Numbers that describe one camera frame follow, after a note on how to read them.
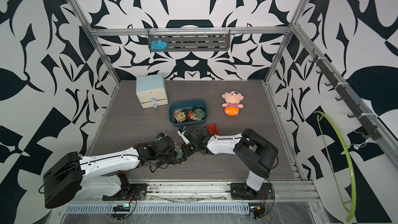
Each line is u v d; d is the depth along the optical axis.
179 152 0.84
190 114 0.97
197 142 0.69
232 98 1.01
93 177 0.46
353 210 0.50
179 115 0.99
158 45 0.91
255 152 0.47
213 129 0.95
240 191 0.74
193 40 0.94
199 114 0.99
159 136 0.78
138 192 0.74
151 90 0.95
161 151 0.64
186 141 0.79
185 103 1.02
